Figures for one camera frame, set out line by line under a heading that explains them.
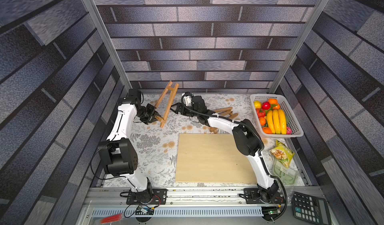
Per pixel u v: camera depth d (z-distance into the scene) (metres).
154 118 0.76
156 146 0.92
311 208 0.69
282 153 0.83
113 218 0.68
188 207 0.72
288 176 0.79
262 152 0.90
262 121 0.98
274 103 1.02
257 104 1.04
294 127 0.92
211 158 0.86
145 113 0.71
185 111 0.84
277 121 0.92
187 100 0.85
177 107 0.81
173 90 0.85
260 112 1.00
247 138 0.58
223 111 1.07
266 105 1.00
